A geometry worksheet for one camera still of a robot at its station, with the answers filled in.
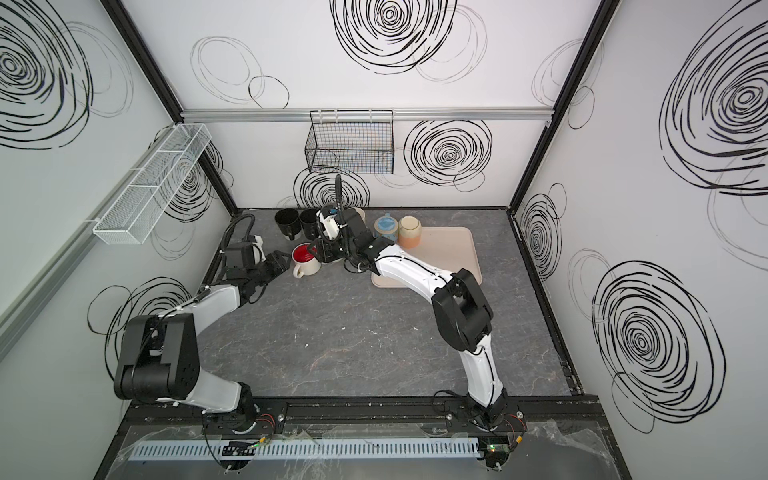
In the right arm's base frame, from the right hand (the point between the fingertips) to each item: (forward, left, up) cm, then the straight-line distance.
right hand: (310, 246), depth 83 cm
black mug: (+21, +7, -11) cm, 25 cm away
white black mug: (+21, +14, -12) cm, 28 cm away
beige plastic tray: (+16, -44, -21) cm, 51 cm away
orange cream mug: (+16, -29, -12) cm, 35 cm away
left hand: (+3, +9, -10) cm, 14 cm away
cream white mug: (+4, +4, -15) cm, 16 cm away
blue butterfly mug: (+16, -21, -9) cm, 28 cm away
